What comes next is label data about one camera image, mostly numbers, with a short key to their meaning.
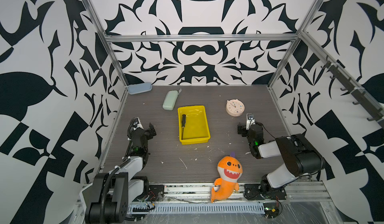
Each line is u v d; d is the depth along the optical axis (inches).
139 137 25.9
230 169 28.8
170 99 42.7
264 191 26.5
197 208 28.0
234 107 41.3
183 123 38.7
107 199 14.8
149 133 28.0
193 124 38.2
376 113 19.7
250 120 31.8
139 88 46.5
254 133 28.6
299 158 18.2
